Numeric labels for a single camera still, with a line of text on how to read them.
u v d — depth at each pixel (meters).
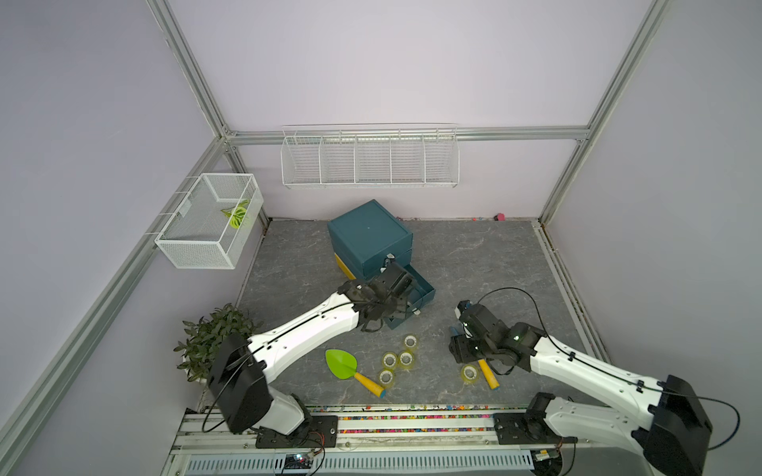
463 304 0.75
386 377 0.82
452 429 0.75
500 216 1.24
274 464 0.70
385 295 0.59
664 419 0.40
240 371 0.41
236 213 0.81
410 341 0.88
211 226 0.83
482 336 0.61
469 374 0.82
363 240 0.86
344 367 0.84
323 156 0.97
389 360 0.85
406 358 0.85
